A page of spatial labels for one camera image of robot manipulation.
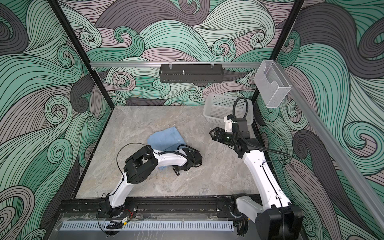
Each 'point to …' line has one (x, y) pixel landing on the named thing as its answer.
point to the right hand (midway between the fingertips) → (215, 133)
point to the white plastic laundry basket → (217, 107)
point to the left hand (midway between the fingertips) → (173, 158)
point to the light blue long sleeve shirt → (169, 139)
